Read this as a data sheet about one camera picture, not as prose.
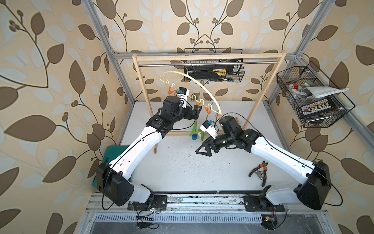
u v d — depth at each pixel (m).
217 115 0.67
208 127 0.65
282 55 0.56
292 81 0.84
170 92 0.81
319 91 0.64
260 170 0.85
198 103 0.71
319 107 0.67
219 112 0.66
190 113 0.64
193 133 0.90
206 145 0.61
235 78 0.91
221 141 0.63
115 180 0.39
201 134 0.87
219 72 0.83
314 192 0.39
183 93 0.63
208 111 0.72
